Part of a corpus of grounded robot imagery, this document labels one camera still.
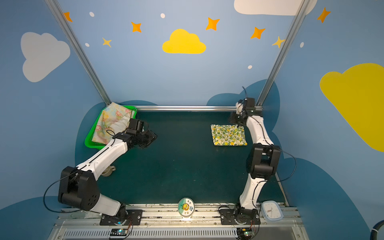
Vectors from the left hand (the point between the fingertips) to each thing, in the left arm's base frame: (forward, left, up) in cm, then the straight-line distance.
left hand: (158, 137), depth 87 cm
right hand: (+14, -46, +3) cm, 48 cm away
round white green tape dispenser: (-36, -18, -8) cm, 41 cm away
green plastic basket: (+1, +46, -9) cm, 47 cm away
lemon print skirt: (+13, -47, -14) cm, 51 cm away
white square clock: (-36, -62, -13) cm, 72 cm away
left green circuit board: (-45, +14, -16) cm, 50 cm away
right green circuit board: (-45, -47, -16) cm, 67 cm away
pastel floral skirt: (+23, +39, -11) cm, 47 cm away
